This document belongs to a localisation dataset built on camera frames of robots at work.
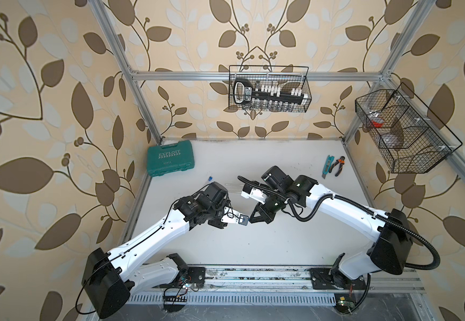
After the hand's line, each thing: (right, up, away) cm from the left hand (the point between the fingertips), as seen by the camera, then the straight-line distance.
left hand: (230, 206), depth 77 cm
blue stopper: (-12, +9, +25) cm, 29 cm away
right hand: (+8, -3, -4) cm, 9 cm away
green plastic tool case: (-35, +20, +30) cm, 50 cm away
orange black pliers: (+60, +17, +32) cm, 70 cm away
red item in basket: (+61, +33, +5) cm, 70 cm away
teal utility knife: (+52, +15, +31) cm, 62 cm away
